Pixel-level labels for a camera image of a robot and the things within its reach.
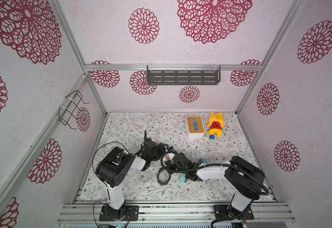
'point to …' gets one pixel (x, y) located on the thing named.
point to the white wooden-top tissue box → (195, 128)
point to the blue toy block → (212, 137)
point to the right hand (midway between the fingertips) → (164, 161)
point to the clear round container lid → (144, 177)
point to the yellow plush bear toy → (216, 120)
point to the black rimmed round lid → (163, 176)
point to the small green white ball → (206, 135)
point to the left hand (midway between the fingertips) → (168, 148)
